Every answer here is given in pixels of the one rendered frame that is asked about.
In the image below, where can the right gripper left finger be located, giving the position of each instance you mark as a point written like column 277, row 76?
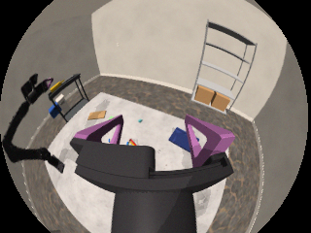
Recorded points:
column 96, row 132

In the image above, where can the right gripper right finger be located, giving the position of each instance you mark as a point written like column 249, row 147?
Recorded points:
column 218, row 140

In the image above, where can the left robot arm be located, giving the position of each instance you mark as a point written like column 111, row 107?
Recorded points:
column 17, row 154

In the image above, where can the blue flat rectangular block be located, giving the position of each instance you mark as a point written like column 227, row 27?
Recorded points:
column 179, row 137

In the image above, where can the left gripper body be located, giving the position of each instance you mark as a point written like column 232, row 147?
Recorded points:
column 43, row 90

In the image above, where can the orange flat rectangular block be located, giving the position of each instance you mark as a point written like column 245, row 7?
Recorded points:
column 96, row 115

